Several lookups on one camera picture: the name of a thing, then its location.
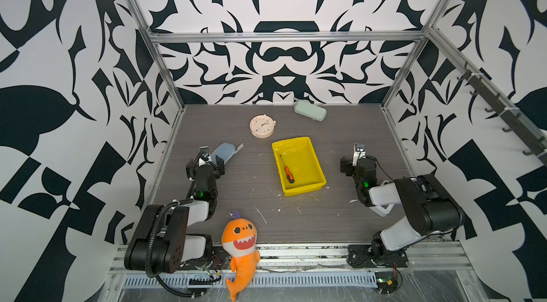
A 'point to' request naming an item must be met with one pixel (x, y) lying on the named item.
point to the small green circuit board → (386, 282)
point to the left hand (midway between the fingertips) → (202, 156)
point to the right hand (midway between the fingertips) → (358, 154)
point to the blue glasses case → (225, 150)
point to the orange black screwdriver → (288, 174)
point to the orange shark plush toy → (238, 239)
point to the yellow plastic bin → (299, 156)
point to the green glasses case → (310, 110)
